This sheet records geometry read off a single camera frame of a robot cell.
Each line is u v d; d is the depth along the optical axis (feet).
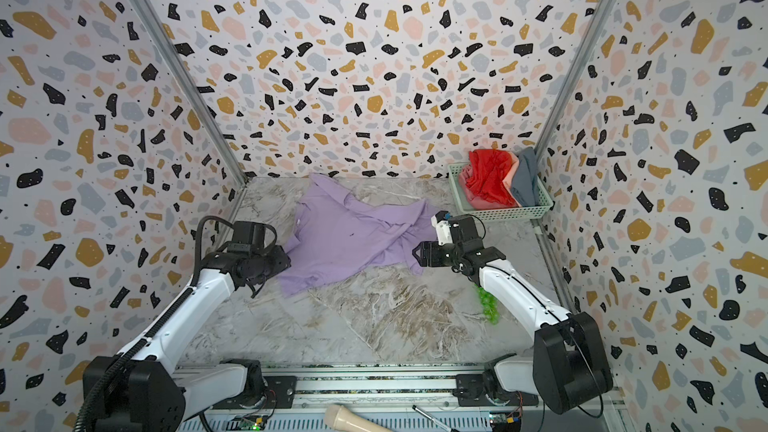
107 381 1.19
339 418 2.21
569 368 1.86
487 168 3.66
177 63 2.82
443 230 2.56
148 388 1.25
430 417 2.30
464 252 2.17
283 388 2.45
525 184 3.55
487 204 3.62
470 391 2.43
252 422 2.30
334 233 3.39
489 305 2.86
